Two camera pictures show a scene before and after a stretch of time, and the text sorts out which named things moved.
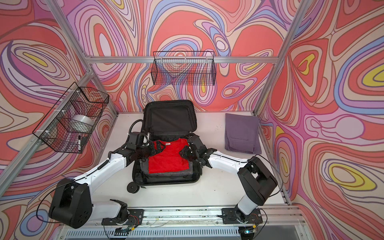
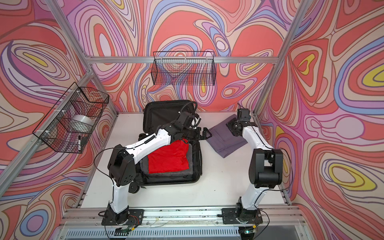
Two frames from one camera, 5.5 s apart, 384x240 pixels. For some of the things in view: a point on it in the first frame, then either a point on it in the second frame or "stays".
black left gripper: (153, 151) -> (199, 137)
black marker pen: (79, 146) stays
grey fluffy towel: (144, 166) stays
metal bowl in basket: (81, 123) stays
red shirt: (169, 159) stays
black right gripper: (184, 153) -> (230, 123)
